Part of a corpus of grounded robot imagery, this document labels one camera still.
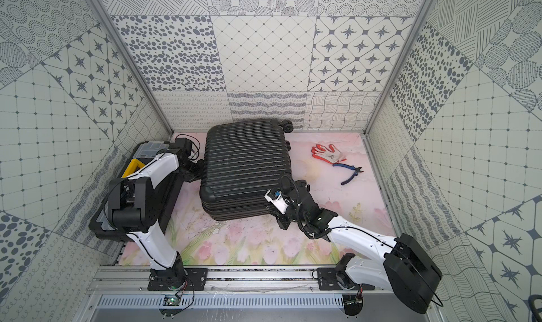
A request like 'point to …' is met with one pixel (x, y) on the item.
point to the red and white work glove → (332, 155)
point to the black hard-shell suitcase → (243, 161)
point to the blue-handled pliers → (357, 170)
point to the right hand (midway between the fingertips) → (271, 211)
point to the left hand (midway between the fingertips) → (213, 173)
